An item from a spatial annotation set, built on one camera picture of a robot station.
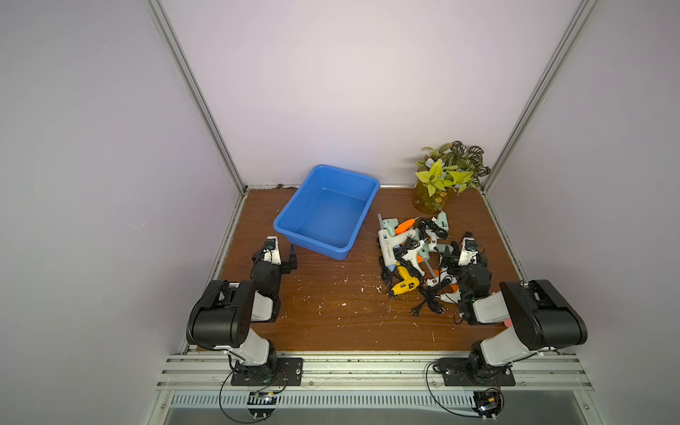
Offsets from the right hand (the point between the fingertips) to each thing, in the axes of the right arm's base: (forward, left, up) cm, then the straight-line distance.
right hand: (465, 244), depth 88 cm
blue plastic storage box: (+23, +51, -10) cm, 57 cm away
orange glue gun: (+12, +18, -6) cm, 23 cm away
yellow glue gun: (-11, +19, -7) cm, 24 cm away
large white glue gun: (+3, +26, -4) cm, 26 cm away
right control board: (-43, +1, -12) cm, 45 cm away
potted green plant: (+30, 0, +9) cm, 31 cm away
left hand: (-1, +63, 0) cm, 63 cm away
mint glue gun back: (+17, +2, -9) cm, 20 cm away
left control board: (-45, +63, -13) cm, 79 cm away
